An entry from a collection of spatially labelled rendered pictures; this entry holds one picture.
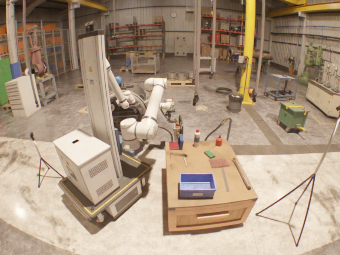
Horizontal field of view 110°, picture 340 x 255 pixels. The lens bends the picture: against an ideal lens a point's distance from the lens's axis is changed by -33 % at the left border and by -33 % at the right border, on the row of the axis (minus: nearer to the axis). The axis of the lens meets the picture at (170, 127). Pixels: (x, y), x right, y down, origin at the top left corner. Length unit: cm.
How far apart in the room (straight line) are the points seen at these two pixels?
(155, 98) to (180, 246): 147
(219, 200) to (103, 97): 130
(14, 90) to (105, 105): 456
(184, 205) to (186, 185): 22
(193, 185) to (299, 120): 313
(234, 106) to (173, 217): 338
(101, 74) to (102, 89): 13
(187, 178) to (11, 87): 541
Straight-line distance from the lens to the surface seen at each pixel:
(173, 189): 159
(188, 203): 150
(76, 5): 1490
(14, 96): 595
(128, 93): 219
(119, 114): 260
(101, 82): 148
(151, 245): 182
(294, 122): 412
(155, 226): 191
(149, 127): 155
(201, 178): 162
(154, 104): 172
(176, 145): 212
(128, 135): 163
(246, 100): 546
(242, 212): 184
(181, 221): 171
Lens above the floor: 166
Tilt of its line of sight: 28 degrees down
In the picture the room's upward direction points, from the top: straight up
